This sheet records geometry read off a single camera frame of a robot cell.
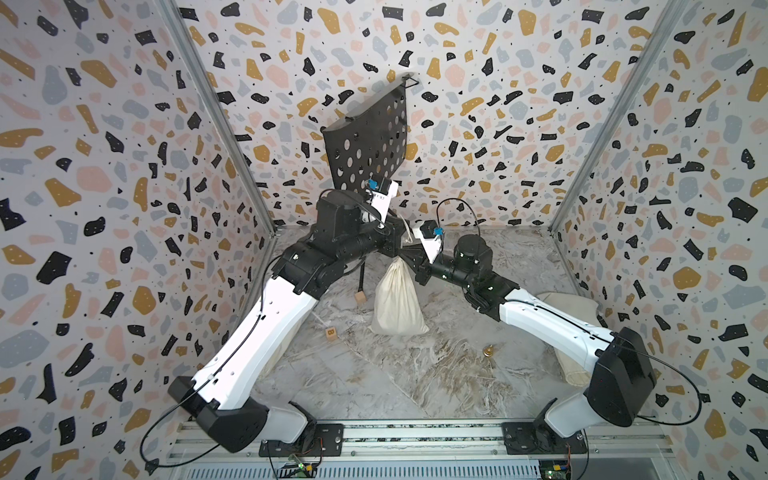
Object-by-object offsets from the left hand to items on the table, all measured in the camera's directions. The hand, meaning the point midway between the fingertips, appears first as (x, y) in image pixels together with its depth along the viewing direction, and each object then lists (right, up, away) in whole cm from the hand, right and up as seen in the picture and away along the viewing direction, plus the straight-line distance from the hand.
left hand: (412, 220), depth 61 cm
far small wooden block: (-16, -21, +37) cm, 46 cm away
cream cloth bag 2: (-37, -35, +26) cm, 57 cm away
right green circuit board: (+34, -59, +10) cm, 69 cm away
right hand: (-2, -7, +12) cm, 14 cm away
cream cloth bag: (-3, -21, +19) cm, 29 cm away
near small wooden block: (-24, -31, +29) cm, 48 cm away
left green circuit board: (-27, -58, +10) cm, 65 cm away
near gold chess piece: (+23, -35, +27) cm, 50 cm away
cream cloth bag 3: (+55, -24, +33) cm, 69 cm away
